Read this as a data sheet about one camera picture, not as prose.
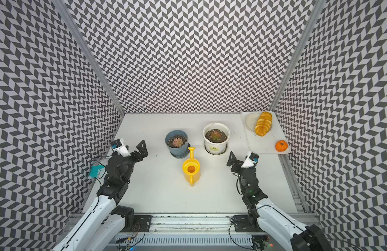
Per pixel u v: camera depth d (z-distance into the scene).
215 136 0.94
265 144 1.02
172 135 0.95
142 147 0.72
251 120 1.10
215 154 0.96
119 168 0.57
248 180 0.61
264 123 1.04
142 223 0.73
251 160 0.70
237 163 0.72
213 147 0.92
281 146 0.94
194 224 0.74
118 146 0.64
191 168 0.80
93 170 0.87
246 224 0.70
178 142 0.91
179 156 0.94
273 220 0.51
